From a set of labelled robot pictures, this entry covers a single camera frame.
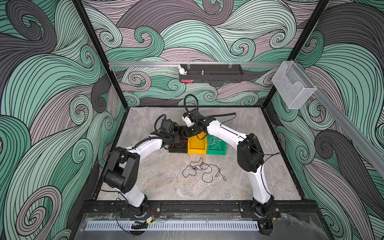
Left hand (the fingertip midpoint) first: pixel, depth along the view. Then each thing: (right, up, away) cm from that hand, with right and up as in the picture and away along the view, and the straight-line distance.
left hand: (177, 136), depth 93 cm
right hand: (+5, +2, 0) cm, 5 cm away
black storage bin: (+4, -8, -2) cm, 9 cm away
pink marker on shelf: (+6, +34, -3) cm, 35 cm away
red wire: (+4, -2, -2) cm, 5 cm away
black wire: (+9, -19, -5) cm, 22 cm away
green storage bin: (+25, -10, +1) cm, 27 cm away
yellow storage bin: (+12, -6, 0) cm, 13 cm away
